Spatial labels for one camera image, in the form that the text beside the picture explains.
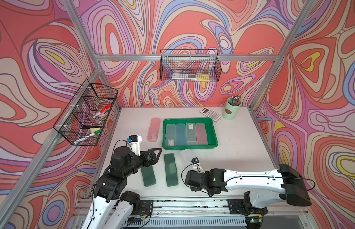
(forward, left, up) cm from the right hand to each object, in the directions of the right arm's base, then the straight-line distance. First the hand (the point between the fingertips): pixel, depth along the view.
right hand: (197, 184), depth 76 cm
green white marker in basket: (+21, +51, +22) cm, 59 cm away
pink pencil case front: (+33, -7, -3) cm, 34 cm away
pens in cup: (+54, -34, +10) cm, 65 cm away
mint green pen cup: (+50, -30, +8) cm, 59 cm away
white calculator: (+55, -18, -5) cm, 58 cm away
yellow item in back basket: (+57, -8, +28) cm, 65 cm away
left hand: (+10, +20, +20) cm, 29 cm away
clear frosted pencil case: (+36, +15, -5) cm, 39 cm away
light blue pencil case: (+33, +8, -5) cm, 35 cm away
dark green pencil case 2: (+8, +14, -6) cm, 18 cm away
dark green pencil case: (+6, +28, -3) cm, 29 cm away
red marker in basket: (+33, +49, +27) cm, 65 cm away
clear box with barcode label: (+34, 0, -5) cm, 35 cm away
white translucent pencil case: (+15, +5, +3) cm, 16 cm away
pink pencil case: (+39, +28, -4) cm, 48 cm away
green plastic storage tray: (+31, -15, -4) cm, 35 cm away
